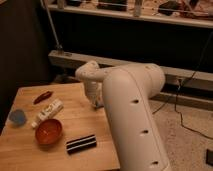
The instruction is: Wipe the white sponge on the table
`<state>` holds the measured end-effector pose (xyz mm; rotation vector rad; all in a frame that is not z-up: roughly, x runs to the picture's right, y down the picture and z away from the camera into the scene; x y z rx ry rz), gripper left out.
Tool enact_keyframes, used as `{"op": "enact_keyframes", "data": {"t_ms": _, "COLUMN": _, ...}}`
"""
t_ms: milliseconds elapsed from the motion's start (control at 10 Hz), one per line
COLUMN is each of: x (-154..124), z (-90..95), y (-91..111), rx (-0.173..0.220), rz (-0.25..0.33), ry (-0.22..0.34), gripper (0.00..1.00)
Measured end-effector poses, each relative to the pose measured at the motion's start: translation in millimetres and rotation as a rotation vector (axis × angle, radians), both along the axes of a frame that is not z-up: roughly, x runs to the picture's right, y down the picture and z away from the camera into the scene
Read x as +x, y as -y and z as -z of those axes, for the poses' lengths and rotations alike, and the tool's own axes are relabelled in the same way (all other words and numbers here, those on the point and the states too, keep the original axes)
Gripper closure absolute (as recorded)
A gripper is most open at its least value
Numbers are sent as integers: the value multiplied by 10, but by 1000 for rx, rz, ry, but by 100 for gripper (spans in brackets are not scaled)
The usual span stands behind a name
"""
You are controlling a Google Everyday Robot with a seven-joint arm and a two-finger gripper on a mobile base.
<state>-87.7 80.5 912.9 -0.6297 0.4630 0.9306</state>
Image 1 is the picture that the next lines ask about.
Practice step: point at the black white striped block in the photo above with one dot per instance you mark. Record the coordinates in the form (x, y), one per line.
(81, 144)

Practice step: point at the white shelf board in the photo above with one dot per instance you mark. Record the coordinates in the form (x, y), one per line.
(131, 16)

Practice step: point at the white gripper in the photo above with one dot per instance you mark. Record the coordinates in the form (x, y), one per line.
(95, 99)

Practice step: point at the metal lamp pole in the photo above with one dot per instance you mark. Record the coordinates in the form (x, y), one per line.
(58, 46)

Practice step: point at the white baseboard rail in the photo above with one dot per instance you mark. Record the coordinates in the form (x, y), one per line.
(197, 87)

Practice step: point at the white tube with label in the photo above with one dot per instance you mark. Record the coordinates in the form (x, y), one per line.
(48, 112)

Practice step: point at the blue plastic cup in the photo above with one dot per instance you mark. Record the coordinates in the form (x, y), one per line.
(18, 117)

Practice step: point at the black box on floor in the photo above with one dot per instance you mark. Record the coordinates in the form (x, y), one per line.
(209, 157)

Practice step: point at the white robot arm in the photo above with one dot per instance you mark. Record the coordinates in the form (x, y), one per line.
(124, 92)

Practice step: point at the dark red chili pepper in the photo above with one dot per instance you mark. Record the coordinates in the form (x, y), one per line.
(42, 97)

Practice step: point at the orange bowl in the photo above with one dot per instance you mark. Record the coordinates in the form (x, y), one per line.
(48, 132)

